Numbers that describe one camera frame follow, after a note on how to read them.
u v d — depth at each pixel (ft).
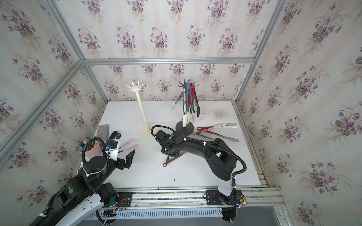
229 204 2.25
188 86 2.29
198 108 2.79
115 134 3.11
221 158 1.53
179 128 3.41
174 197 2.47
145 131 3.31
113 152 1.91
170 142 1.99
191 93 2.40
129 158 2.05
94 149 2.68
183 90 2.35
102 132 3.15
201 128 3.34
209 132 3.28
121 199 2.35
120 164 1.98
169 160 2.68
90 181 1.60
